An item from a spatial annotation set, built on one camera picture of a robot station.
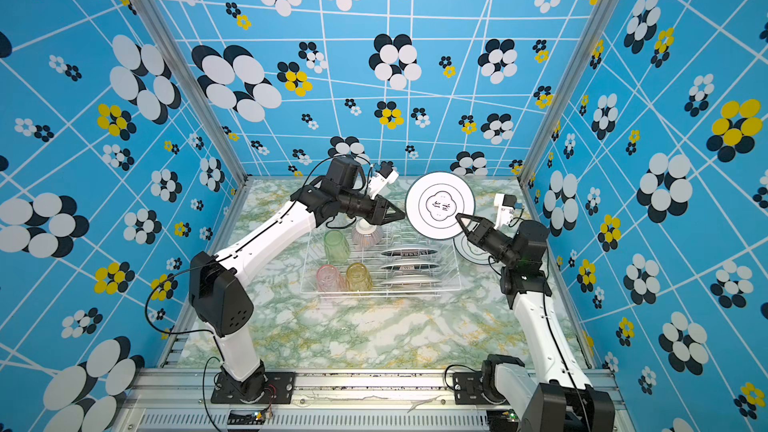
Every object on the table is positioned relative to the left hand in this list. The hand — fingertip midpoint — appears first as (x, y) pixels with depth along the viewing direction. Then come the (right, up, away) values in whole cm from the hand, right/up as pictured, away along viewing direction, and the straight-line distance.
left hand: (404, 213), depth 76 cm
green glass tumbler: (-22, -12, +23) cm, 34 cm away
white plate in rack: (+3, -17, +18) cm, 25 cm away
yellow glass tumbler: (-13, -20, +13) cm, 27 cm away
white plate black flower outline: (+24, -13, +23) cm, 36 cm away
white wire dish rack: (-7, -17, +21) cm, 28 cm away
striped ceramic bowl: (-12, -8, +21) cm, 25 cm away
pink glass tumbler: (-21, -19, +9) cm, 30 cm away
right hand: (+14, -1, -1) cm, 14 cm away
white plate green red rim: (+2, -13, +21) cm, 25 cm away
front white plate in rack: (+2, -18, +3) cm, 18 cm away
